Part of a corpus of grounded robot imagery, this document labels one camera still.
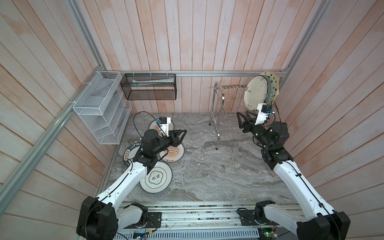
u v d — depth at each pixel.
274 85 0.75
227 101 1.15
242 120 0.66
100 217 0.39
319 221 0.38
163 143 0.63
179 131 0.68
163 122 0.66
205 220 0.75
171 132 0.67
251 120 0.61
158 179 0.87
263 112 0.58
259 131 0.60
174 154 0.98
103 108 0.72
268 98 0.74
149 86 1.05
